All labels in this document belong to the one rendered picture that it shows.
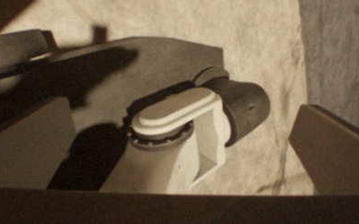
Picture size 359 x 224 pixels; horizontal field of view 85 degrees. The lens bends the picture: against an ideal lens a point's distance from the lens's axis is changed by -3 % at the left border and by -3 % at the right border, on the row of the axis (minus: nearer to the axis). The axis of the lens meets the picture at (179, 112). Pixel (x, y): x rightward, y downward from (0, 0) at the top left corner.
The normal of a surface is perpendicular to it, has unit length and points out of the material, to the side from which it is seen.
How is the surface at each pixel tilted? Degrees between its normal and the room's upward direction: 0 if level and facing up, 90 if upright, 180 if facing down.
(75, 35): 0
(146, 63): 0
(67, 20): 0
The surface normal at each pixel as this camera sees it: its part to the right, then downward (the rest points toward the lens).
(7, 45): 0.86, 0.07
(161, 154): -0.14, -0.88
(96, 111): 0.60, 0.29
